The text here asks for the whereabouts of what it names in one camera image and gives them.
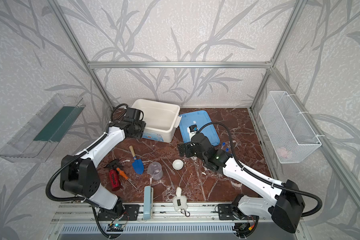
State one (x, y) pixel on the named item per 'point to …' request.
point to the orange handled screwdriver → (121, 173)
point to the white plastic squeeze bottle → (179, 201)
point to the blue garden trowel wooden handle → (137, 164)
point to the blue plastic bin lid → (199, 118)
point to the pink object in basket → (283, 152)
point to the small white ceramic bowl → (177, 164)
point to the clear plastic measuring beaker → (155, 170)
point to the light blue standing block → (148, 202)
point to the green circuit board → (115, 227)
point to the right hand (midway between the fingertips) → (185, 138)
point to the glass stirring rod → (168, 166)
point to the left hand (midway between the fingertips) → (147, 121)
